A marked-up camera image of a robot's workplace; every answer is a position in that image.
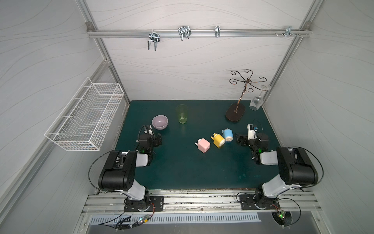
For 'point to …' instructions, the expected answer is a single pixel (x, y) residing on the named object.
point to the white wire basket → (85, 119)
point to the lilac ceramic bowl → (159, 122)
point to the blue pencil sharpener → (228, 134)
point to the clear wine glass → (257, 101)
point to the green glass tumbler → (182, 111)
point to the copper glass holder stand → (236, 111)
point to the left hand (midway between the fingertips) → (152, 134)
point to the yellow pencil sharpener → (218, 140)
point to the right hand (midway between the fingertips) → (243, 132)
